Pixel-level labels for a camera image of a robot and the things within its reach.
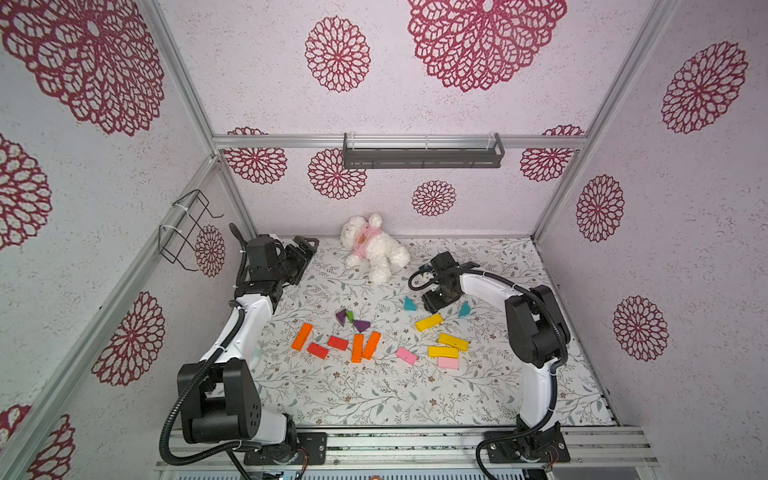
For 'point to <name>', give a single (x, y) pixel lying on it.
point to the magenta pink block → (406, 355)
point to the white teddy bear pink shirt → (380, 252)
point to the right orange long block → (371, 345)
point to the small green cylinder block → (350, 316)
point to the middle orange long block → (358, 348)
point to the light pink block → (448, 362)
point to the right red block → (338, 343)
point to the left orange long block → (302, 336)
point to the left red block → (317, 350)
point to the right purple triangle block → (361, 325)
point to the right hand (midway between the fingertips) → (433, 297)
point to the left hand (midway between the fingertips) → (315, 250)
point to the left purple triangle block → (341, 316)
